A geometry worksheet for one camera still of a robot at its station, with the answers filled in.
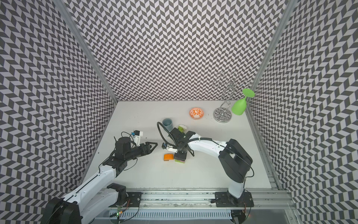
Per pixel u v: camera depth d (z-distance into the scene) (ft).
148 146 2.38
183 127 3.34
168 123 3.15
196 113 3.55
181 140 2.02
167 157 2.77
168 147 2.49
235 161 1.50
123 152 2.07
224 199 2.39
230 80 3.45
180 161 2.57
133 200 2.36
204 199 2.47
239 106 2.85
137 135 2.49
